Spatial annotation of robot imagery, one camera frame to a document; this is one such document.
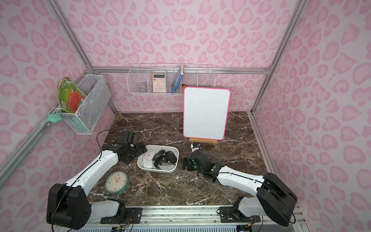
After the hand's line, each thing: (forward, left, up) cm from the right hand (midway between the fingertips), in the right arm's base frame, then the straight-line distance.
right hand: (186, 159), depth 83 cm
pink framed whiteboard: (+25, -11, +12) cm, 30 cm away
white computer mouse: (+3, +24, -4) cm, 25 cm away
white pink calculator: (+44, +19, +22) cm, 52 cm away
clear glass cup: (+41, +30, +20) cm, 55 cm away
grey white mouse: (-3, +12, -3) cm, 13 cm away
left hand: (+5, +28, +2) cm, 28 cm away
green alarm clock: (-12, +40, -6) cm, 42 cm away
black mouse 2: (+5, +10, -6) cm, 13 cm away
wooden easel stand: (+17, -3, -7) cm, 19 cm away
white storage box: (+9, +8, -4) cm, 13 cm away
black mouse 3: (+3, +16, -6) cm, 17 cm away
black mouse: (+5, +18, -4) cm, 19 cm away
